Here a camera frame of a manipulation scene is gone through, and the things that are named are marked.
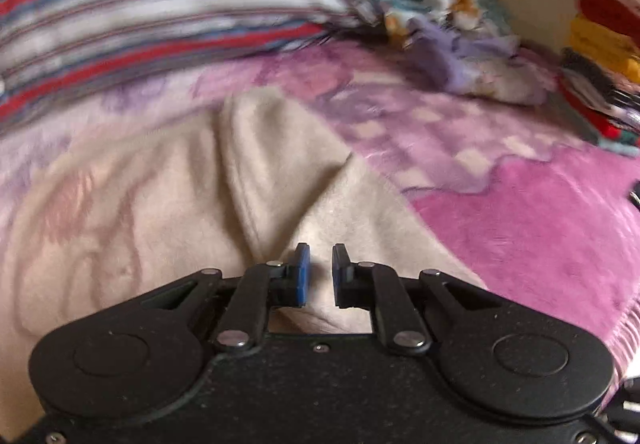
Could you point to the stack of folded clothes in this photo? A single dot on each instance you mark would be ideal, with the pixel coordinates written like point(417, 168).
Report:
point(599, 73)

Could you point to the floral folded quilt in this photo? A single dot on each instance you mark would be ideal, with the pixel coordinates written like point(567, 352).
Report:
point(466, 47)

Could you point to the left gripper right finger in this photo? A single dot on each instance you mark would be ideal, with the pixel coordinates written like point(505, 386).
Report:
point(493, 353)

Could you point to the purple pink fleece blanket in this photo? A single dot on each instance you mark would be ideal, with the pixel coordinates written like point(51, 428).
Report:
point(542, 217)

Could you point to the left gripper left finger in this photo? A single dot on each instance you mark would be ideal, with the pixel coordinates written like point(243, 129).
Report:
point(144, 354)

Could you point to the beige fuzzy sweater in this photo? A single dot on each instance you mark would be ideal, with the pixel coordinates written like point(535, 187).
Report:
point(105, 220)

